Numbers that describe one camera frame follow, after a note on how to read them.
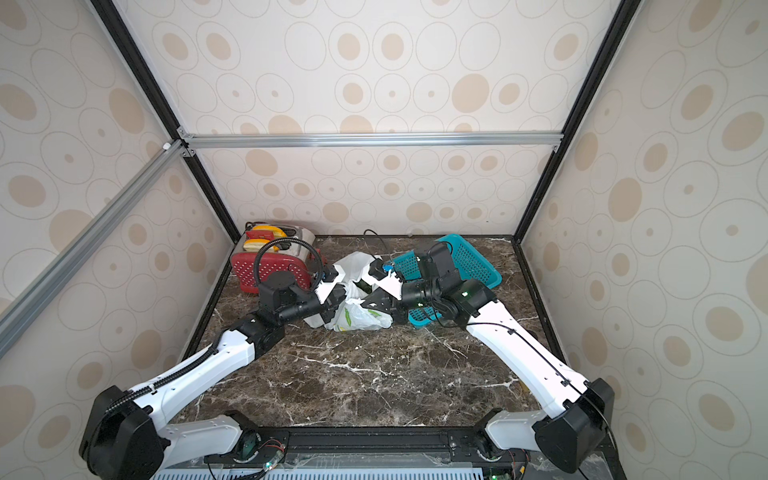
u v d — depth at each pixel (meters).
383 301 0.60
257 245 0.91
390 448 0.75
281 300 0.58
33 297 0.53
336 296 0.68
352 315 0.78
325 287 0.64
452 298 0.51
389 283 0.56
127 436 0.39
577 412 0.38
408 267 0.56
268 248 0.53
